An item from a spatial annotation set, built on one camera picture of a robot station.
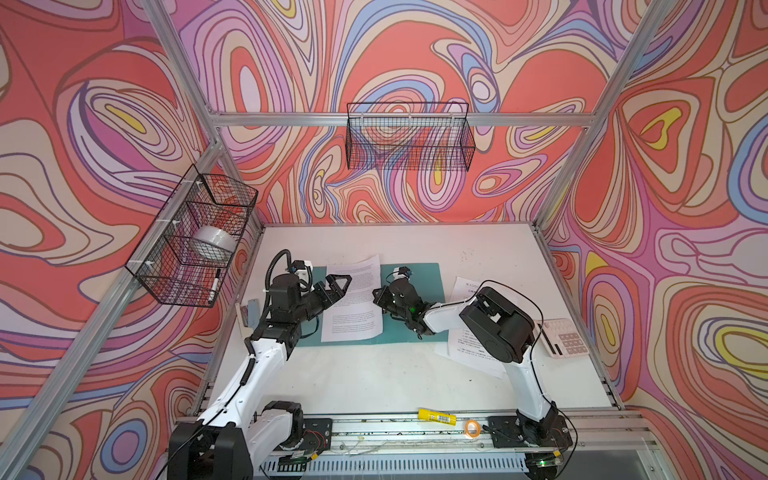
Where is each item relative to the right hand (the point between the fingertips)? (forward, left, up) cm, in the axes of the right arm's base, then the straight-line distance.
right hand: (372, 296), depth 98 cm
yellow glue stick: (-36, -14, 0) cm, 38 cm away
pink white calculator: (-16, -57, -1) cm, 59 cm away
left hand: (-6, +6, +18) cm, 20 cm away
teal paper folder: (+9, -19, -3) cm, 21 cm away
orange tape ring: (-39, -25, -2) cm, 46 cm away
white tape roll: (-1, +37, +32) cm, 49 cm away
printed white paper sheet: (-6, +5, -1) cm, 8 cm away
